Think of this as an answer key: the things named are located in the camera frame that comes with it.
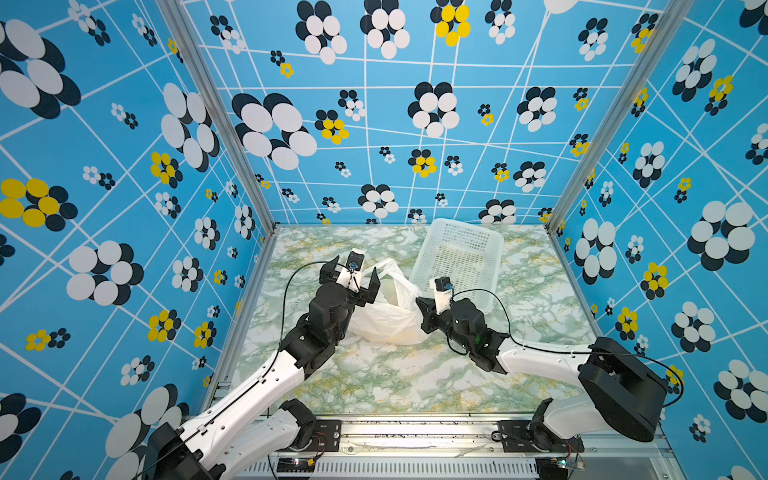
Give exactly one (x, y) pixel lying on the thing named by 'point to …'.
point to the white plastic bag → (394, 316)
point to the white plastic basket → (470, 255)
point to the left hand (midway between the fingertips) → (357, 262)
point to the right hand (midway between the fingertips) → (419, 300)
